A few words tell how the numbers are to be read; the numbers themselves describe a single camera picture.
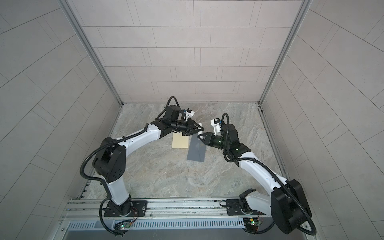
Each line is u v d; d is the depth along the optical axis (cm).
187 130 72
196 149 92
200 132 76
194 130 74
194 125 75
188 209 72
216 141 69
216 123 72
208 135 69
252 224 68
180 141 97
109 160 46
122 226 65
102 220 65
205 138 71
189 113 78
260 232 65
